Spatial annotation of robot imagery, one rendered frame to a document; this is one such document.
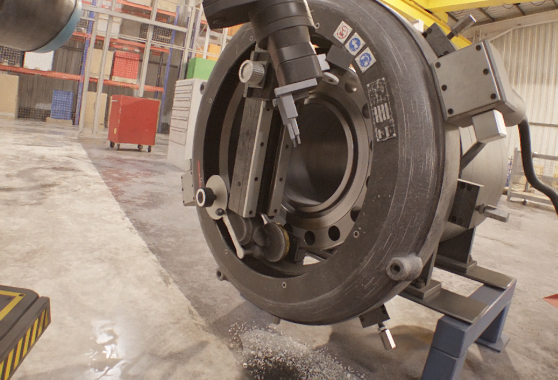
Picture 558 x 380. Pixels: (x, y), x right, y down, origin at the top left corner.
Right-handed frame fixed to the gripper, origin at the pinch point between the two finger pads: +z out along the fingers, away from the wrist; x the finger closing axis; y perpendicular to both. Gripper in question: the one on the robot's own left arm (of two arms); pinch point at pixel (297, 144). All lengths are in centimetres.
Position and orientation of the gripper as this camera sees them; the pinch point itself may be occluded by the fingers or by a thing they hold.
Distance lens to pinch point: 43.0
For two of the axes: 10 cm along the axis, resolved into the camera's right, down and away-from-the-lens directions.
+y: 9.6, -2.8, 1.0
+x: -0.9, 0.3, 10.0
